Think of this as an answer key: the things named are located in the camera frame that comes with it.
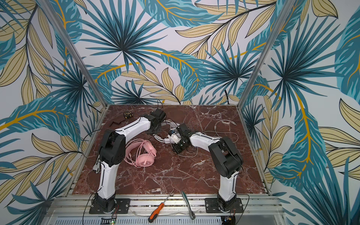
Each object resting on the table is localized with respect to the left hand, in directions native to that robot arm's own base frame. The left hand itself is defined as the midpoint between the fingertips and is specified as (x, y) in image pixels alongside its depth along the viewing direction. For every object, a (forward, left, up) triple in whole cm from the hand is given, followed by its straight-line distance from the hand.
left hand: (154, 130), depth 98 cm
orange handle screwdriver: (-49, -6, -2) cm, 50 cm away
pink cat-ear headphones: (-19, +6, +3) cm, 20 cm away
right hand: (-12, -14, -5) cm, 19 cm away
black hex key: (+8, +29, -6) cm, 31 cm away
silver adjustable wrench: (-25, +32, -4) cm, 41 cm away
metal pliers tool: (-48, -25, -3) cm, 54 cm away
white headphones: (-8, -10, 0) cm, 13 cm away
